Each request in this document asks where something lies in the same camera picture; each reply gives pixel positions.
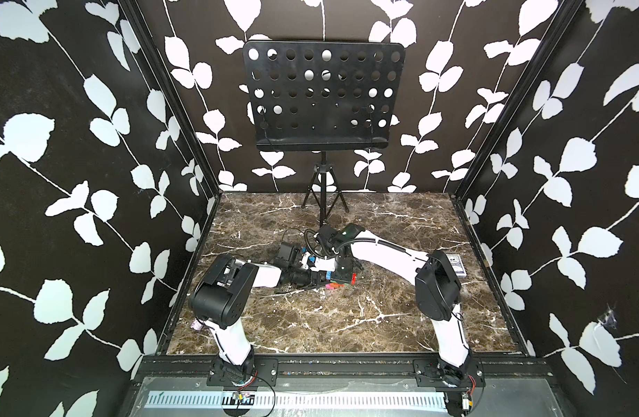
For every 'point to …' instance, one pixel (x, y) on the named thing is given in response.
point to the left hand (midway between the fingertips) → (329, 279)
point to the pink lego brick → (329, 287)
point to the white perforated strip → (300, 400)
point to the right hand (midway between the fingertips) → (339, 272)
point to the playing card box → (457, 263)
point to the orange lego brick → (336, 285)
